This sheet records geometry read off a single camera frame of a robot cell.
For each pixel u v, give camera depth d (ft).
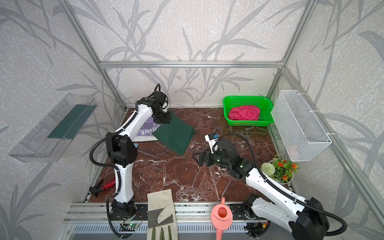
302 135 2.03
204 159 2.13
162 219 2.33
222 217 2.06
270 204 1.87
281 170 2.40
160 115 2.57
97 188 2.62
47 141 2.10
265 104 3.79
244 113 3.62
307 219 1.26
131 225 2.31
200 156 2.12
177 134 3.23
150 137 3.28
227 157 1.90
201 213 2.47
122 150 1.78
